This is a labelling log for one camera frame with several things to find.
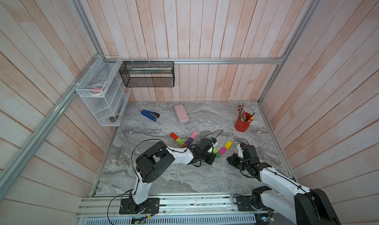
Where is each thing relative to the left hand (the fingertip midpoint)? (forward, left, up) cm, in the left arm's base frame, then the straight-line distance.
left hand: (214, 159), depth 90 cm
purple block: (+13, +16, 0) cm, 20 cm away
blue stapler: (+34, +45, +1) cm, 56 cm away
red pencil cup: (+21, -20, +6) cm, 30 cm away
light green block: (+6, -1, +1) cm, 6 cm away
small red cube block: (+10, +19, 0) cm, 21 cm away
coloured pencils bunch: (+25, -18, +16) cm, 35 cm away
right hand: (+1, -8, +1) cm, 8 cm away
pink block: (+18, +12, 0) cm, 22 cm away
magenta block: (+6, -6, +1) cm, 8 cm away
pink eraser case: (+36, +22, +1) cm, 42 cm away
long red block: (+17, +26, -1) cm, 31 cm away
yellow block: (+10, -10, +1) cm, 15 cm away
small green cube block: (+3, -3, +1) cm, 4 cm away
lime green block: (+12, +22, +1) cm, 25 cm away
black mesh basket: (+52, +45, +26) cm, 74 cm away
